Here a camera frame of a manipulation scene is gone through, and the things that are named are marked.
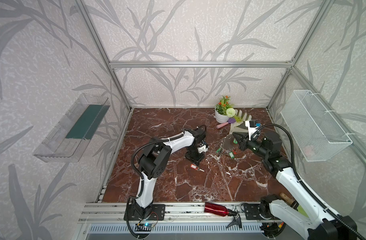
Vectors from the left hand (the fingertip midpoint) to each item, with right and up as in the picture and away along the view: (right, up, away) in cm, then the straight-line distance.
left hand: (200, 160), depth 88 cm
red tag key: (-3, -5, +1) cm, 5 cm away
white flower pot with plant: (+17, +31, +13) cm, 38 cm away
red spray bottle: (+8, -20, -16) cm, 27 cm away
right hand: (+17, +19, -12) cm, 28 cm away
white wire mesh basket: (+49, +17, -26) cm, 58 cm away
